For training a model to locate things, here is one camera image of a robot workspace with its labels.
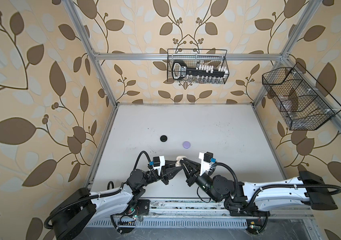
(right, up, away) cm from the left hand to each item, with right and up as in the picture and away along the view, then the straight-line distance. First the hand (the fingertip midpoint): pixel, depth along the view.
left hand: (181, 165), depth 65 cm
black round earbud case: (-11, +7, +36) cm, 38 cm away
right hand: (0, +1, -2) cm, 2 cm away
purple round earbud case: (+5, +3, +33) cm, 34 cm away
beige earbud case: (-1, +3, 0) cm, 3 cm away
